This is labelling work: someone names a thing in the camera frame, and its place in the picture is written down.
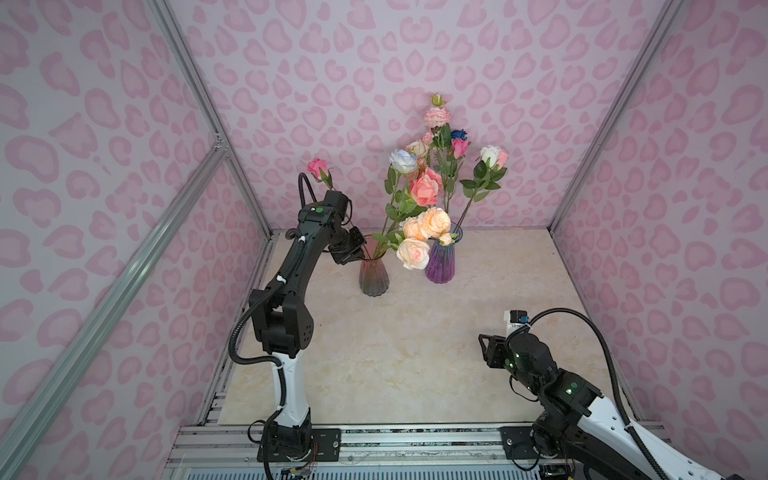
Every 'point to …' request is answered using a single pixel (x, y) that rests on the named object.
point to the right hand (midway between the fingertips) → (484, 338)
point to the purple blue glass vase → (441, 265)
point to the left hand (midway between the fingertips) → (368, 247)
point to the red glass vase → (373, 274)
